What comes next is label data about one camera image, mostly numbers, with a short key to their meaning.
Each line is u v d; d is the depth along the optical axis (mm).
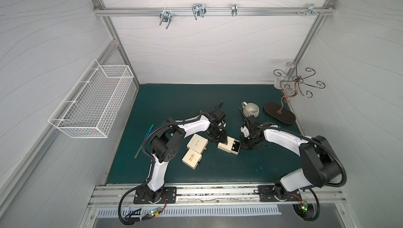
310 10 766
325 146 436
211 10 771
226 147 862
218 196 749
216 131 795
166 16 783
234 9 783
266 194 733
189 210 703
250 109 1041
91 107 690
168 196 734
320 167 440
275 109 1043
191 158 820
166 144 506
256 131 650
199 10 765
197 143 880
